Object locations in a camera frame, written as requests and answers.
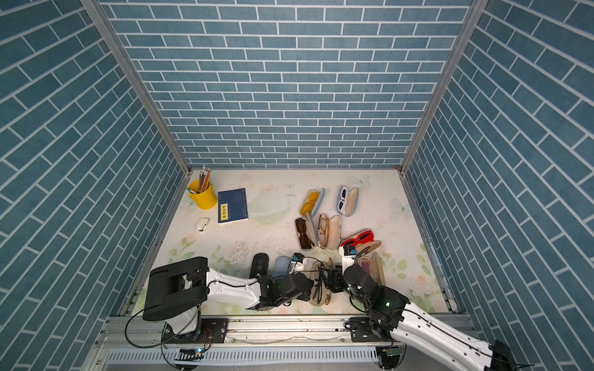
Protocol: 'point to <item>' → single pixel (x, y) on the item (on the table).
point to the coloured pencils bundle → (204, 178)
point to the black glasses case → (260, 264)
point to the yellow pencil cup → (206, 199)
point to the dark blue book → (232, 205)
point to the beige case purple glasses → (373, 265)
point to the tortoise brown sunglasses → (305, 242)
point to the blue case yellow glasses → (316, 207)
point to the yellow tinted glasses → (309, 202)
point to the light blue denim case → (281, 265)
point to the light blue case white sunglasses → (347, 201)
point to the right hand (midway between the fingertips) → (328, 271)
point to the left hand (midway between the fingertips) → (319, 290)
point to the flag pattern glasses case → (329, 231)
